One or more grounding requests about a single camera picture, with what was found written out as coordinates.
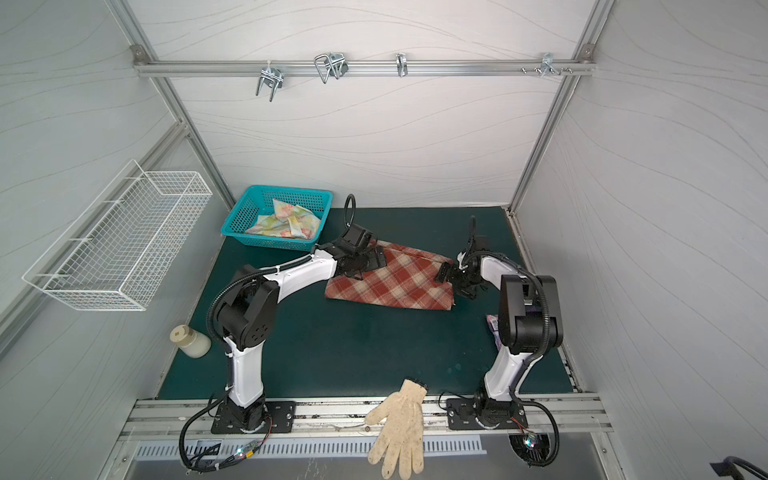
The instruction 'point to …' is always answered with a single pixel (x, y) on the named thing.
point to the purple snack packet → (493, 323)
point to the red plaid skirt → (409, 279)
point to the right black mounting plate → (471, 414)
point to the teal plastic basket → (257, 201)
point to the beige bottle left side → (191, 342)
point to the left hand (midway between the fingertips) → (382, 257)
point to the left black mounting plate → (262, 417)
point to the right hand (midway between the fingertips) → (451, 278)
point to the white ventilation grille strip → (444, 446)
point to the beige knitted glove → (400, 437)
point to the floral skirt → (290, 221)
